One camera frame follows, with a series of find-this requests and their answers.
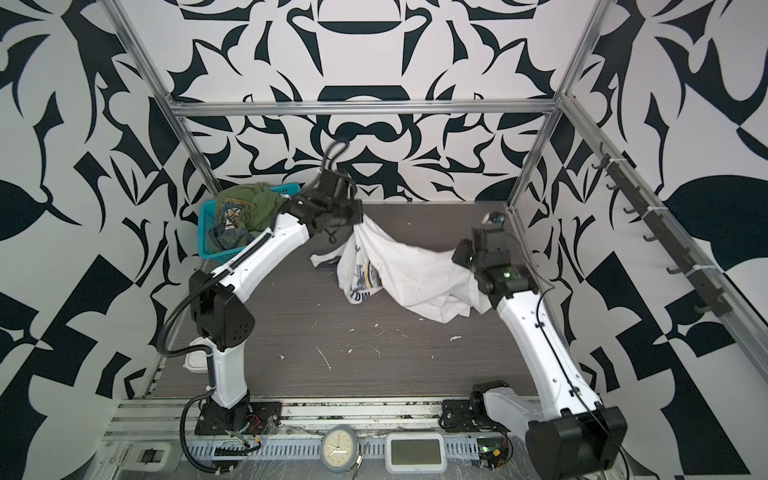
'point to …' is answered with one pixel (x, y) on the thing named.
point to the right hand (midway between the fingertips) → (468, 244)
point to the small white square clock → (197, 361)
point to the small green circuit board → (492, 450)
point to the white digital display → (416, 453)
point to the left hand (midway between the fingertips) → (362, 205)
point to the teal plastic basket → (206, 213)
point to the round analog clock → (338, 449)
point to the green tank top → (241, 213)
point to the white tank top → (432, 282)
